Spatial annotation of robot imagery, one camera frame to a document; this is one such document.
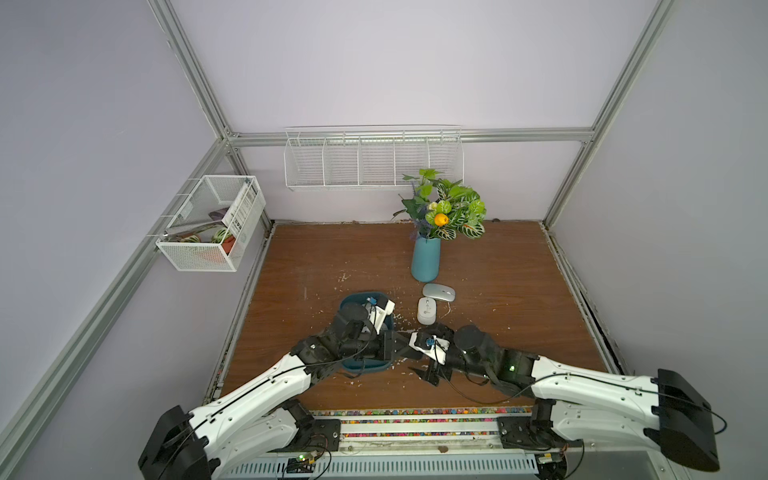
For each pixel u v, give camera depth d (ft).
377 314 2.27
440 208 2.44
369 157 3.26
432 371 2.14
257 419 1.56
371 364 2.64
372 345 2.15
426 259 3.16
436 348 2.00
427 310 3.08
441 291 3.26
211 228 2.47
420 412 2.59
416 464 5.18
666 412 1.35
